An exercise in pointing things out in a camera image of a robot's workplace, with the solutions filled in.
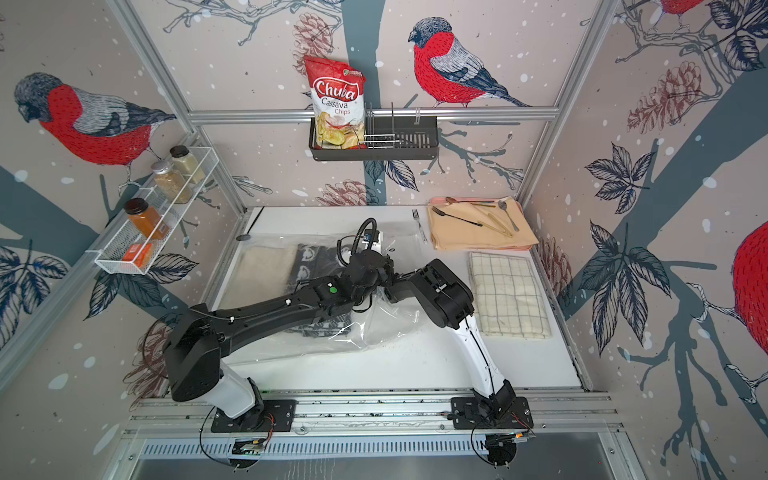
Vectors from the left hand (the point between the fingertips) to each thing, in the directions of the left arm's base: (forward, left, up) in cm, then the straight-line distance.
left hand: (398, 255), depth 79 cm
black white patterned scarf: (+8, +28, -16) cm, 33 cm away
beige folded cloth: (+7, +47, -21) cm, 52 cm away
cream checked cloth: (-4, -34, -18) cm, 39 cm away
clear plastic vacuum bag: (-15, +3, -10) cm, 19 cm away
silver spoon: (+41, -45, -21) cm, 64 cm away
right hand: (0, +22, -19) cm, 29 cm away
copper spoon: (+43, -22, -21) cm, 52 cm away
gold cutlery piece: (+29, -38, -22) cm, 53 cm away
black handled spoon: (+36, -18, -22) cm, 46 cm away
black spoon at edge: (+23, +57, -21) cm, 65 cm away
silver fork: (+34, -8, -22) cm, 42 cm away
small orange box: (-9, +58, +12) cm, 60 cm away
